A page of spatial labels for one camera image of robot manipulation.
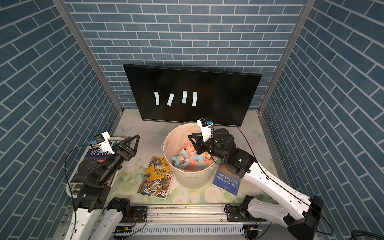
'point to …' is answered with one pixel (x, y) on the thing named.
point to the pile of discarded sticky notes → (188, 159)
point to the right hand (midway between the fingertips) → (192, 136)
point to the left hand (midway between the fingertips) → (140, 138)
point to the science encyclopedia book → (99, 153)
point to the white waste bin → (176, 138)
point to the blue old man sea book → (226, 179)
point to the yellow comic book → (157, 179)
